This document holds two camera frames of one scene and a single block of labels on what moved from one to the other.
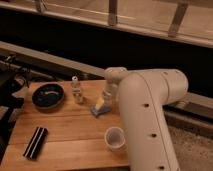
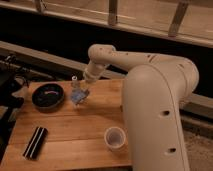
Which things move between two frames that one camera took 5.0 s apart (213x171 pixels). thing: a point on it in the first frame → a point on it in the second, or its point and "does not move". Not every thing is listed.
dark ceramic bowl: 48,96 does not move
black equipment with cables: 11,70 does not move
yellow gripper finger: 99,103 → 84,85
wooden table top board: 61,125 does not move
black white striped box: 36,142 does not move
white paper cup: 115,139 does not move
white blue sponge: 103,111 → 79,95
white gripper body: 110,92 → 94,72
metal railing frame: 112,22 does not move
